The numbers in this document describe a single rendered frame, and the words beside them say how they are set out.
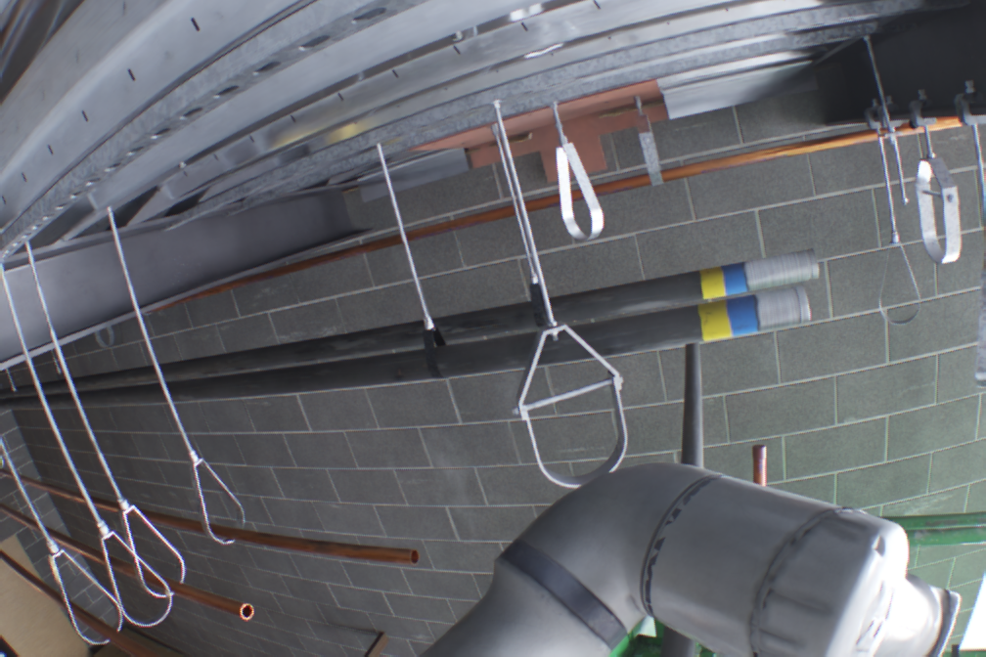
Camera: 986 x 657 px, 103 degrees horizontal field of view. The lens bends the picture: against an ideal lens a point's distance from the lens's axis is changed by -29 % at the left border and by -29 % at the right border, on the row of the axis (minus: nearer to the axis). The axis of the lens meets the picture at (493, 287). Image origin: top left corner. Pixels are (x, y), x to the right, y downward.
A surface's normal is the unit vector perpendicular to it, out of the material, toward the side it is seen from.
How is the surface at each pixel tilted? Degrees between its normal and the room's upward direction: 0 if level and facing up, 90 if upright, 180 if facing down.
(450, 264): 90
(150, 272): 90
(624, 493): 19
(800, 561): 30
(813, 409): 90
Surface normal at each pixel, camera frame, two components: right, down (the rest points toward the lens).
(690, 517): -0.56, -0.75
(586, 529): -0.37, -0.69
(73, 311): 0.91, -0.18
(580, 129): -0.33, 0.26
